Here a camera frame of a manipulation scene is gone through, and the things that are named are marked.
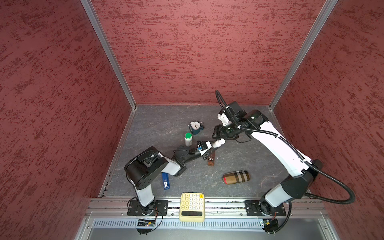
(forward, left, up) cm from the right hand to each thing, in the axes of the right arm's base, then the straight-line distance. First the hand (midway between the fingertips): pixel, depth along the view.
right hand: (217, 140), depth 72 cm
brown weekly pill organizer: (+2, +1, -24) cm, 24 cm away
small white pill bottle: (-1, 0, -3) cm, 3 cm away
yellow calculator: (-25, +13, -22) cm, 36 cm away
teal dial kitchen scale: (+24, +10, -20) cm, 33 cm away
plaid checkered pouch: (-12, -12, -21) cm, 27 cm away
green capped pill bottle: (+11, +15, -16) cm, 24 cm away
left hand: (+1, -1, -7) cm, 7 cm away
